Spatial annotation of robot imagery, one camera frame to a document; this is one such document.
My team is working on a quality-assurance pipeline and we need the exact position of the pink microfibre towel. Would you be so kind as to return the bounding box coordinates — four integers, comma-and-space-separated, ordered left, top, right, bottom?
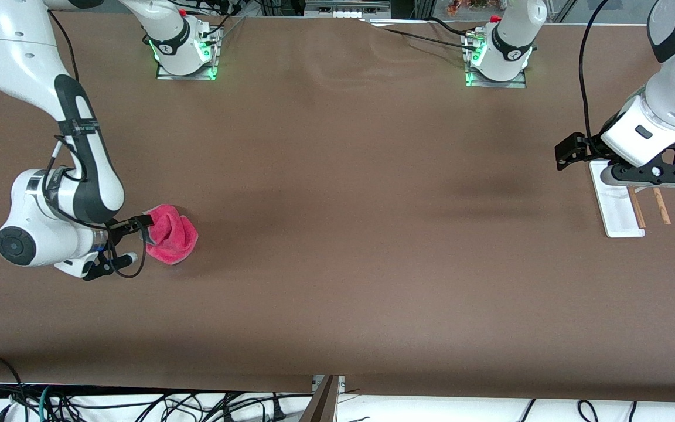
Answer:
141, 203, 199, 266

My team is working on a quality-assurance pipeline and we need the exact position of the white rack base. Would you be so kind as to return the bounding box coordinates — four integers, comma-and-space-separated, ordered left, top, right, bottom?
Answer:
588, 159, 646, 239

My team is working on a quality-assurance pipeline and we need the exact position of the wooden rack rod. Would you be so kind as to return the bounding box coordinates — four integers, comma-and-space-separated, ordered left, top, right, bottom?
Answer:
629, 188, 647, 229
653, 188, 671, 226

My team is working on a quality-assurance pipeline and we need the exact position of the red orange clutter pile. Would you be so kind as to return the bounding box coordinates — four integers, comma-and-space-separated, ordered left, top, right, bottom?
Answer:
446, 0, 490, 15

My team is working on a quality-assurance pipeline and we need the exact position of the large table cover sheet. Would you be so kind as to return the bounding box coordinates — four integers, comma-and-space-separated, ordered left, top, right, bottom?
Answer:
0, 11, 675, 405

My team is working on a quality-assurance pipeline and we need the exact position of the dark table leg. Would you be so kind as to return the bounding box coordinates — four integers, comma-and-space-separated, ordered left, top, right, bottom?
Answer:
299, 375, 341, 422

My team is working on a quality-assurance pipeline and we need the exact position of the grey power strip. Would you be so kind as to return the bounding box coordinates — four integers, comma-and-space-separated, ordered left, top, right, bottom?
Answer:
305, 0, 391, 19

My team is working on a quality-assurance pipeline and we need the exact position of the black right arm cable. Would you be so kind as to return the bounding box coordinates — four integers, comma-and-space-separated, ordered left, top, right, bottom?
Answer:
45, 9, 148, 280

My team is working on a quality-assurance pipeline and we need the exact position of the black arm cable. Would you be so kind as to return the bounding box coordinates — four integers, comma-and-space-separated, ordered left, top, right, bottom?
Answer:
578, 0, 616, 156
45, 9, 148, 280

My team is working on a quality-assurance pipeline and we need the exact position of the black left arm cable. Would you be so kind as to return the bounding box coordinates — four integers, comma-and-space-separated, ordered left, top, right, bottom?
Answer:
578, 0, 616, 156

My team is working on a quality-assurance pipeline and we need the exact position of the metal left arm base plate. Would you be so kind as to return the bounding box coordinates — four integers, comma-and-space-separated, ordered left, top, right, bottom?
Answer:
465, 32, 527, 89

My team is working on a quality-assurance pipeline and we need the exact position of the aluminium frame strut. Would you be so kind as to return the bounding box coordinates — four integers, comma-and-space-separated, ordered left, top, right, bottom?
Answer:
548, 0, 578, 24

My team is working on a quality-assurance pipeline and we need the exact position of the thick black tabletop cable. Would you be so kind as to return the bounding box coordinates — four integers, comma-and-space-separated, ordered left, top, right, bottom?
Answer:
428, 16, 479, 37

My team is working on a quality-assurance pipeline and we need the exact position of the thin black tabletop cable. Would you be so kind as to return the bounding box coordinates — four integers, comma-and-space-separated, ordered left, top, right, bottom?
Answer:
367, 25, 479, 51

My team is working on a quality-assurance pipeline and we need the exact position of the black base cable bundle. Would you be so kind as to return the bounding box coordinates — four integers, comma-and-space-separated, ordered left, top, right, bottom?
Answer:
188, 0, 244, 39

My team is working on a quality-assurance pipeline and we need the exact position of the white table bracket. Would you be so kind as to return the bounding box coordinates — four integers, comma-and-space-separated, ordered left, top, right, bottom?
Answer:
312, 375, 345, 394

